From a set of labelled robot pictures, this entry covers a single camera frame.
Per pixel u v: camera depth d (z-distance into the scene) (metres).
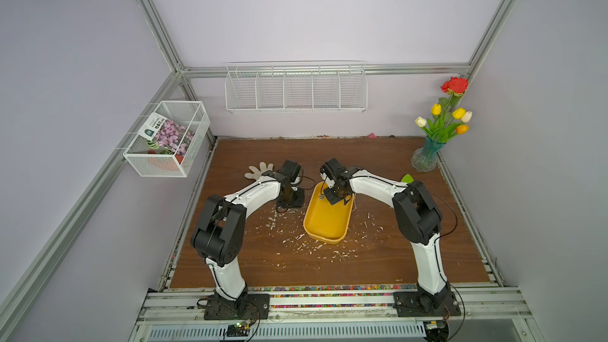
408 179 1.05
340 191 0.84
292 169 0.76
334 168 0.80
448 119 0.93
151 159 0.76
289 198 0.79
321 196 0.99
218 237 0.48
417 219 0.54
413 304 0.74
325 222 0.91
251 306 0.73
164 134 0.74
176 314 0.74
